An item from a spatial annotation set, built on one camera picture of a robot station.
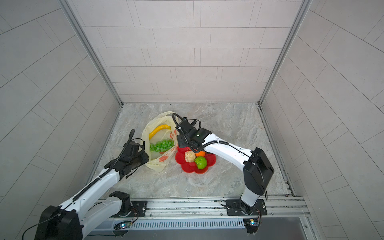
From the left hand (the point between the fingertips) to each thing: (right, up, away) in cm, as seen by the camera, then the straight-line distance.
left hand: (150, 154), depth 86 cm
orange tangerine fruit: (+29, 0, 0) cm, 29 cm away
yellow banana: (0, +13, +8) cm, 15 cm away
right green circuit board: (+53, -28, -18) cm, 62 cm away
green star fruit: (+30, -3, -5) cm, 30 cm away
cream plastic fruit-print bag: (+6, -2, -6) cm, 8 cm away
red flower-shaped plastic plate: (+24, -7, -2) cm, 25 cm away
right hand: (+19, +9, -4) cm, 21 cm away
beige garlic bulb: (+23, 0, -4) cm, 23 cm away
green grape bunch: (+6, +4, +3) cm, 8 cm away
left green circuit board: (-5, -26, -21) cm, 34 cm away
